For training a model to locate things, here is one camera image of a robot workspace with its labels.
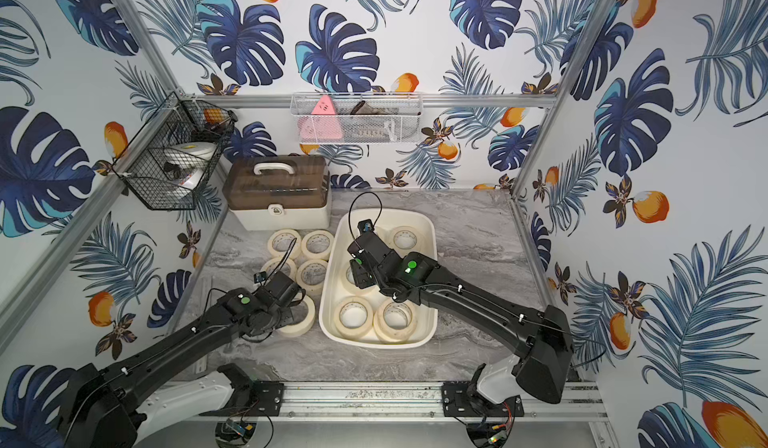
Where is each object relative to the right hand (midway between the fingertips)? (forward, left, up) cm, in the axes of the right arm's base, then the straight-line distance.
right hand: (365, 260), depth 76 cm
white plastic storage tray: (+20, +9, -12) cm, 25 cm away
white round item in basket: (+22, +50, +13) cm, 56 cm away
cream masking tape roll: (+20, +32, -18) cm, 42 cm away
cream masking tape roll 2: (+20, +20, -21) cm, 35 cm away
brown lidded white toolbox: (+24, +29, 0) cm, 38 cm away
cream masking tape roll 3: (+10, +27, -19) cm, 35 cm away
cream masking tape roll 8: (-8, -7, -20) cm, 23 cm away
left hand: (-9, +23, -13) cm, 28 cm away
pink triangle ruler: (+39, +14, +15) cm, 44 cm away
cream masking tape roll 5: (-13, +18, -13) cm, 26 cm away
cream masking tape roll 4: (+8, +20, -21) cm, 30 cm away
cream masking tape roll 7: (-7, +4, -20) cm, 22 cm away
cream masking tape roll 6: (+3, +5, -19) cm, 20 cm away
